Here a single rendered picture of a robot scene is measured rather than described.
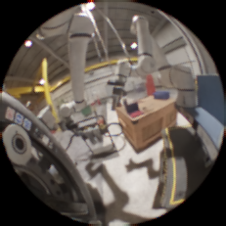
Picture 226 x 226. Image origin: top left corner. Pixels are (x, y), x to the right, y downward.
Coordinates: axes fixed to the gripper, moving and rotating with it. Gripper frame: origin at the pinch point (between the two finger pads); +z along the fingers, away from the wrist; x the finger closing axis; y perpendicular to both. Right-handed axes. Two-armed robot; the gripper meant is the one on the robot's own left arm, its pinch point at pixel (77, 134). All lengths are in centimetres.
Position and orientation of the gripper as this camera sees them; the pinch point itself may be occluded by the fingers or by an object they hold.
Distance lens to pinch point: 74.4
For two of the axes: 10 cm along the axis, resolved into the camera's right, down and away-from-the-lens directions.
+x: -9.4, 3.2, -1.1
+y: -2.0, -2.5, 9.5
